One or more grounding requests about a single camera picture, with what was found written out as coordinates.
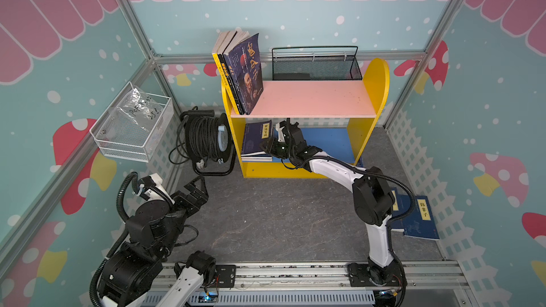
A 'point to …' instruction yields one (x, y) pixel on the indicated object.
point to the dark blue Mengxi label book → (255, 133)
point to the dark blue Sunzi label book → (258, 155)
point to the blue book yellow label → (396, 208)
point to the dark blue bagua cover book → (257, 158)
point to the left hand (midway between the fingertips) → (196, 188)
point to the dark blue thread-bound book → (258, 161)
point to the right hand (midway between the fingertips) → (260, 145)
